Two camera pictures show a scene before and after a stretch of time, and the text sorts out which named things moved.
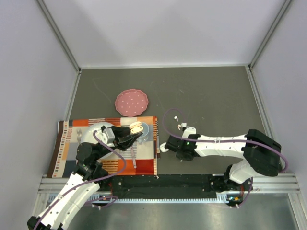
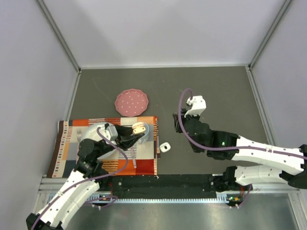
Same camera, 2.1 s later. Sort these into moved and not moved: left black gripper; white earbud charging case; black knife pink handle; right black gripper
Moved: right black gripper
Not moved: black knife pink handle; white earbud charging case; left black gripper
